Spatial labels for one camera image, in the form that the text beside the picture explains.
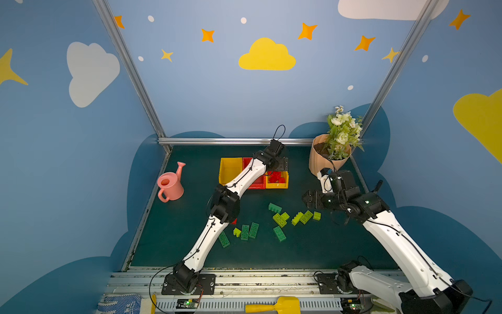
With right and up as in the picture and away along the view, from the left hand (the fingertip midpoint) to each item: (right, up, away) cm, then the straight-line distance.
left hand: (283, 163), depth 100 cm
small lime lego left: (-23, -31, -14) cm, 41 cm away
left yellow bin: (-29, -3, +8) cm, 31 cm away
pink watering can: (-54, -12, -9) cm, 56 cm away
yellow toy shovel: (-4, -52, -31) cm, 60 cm away
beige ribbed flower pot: (+17, +3, -4) cm, 18 cm away
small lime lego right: (+14, -25, -10) cm, 30 cm away
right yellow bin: (-4, -11, 0) cm, 12 cm away
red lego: (-4, -7, +4) cm, 9 cm away
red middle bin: (-12, -10, +2) cm, 16 cm away
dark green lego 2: (-4, -32, -14) cm, 35 cm away
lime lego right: (+9, -25, -9) cm, 29 cm away
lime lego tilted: (+4, -27, -10) cm, 29 cm away
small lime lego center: (-1, -25, -8) cm, 26 cm away
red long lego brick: (-23, -22, -32) cm, 44 cm away
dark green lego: (-29, -34, -15) cm, 48 cm away
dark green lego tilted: (-16, -31, -13) cm, 37 cm away
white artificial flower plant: (+26, +13, -13) cm, 32 cm away
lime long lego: (-3, -27, -10) cm, 29 cm away
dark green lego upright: (-20, -31, -14) cm, 40 cm away
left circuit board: (-40, -52, -30) cm, 72 cm away
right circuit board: (+21, -53, -29) cm, 64 cm away
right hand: (+9, -13, -24) cm, 28 cm away
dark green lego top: (-5, -22, -7) cm, 24 cm away
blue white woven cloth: (-64, -52, -30) cm, 88 cm away
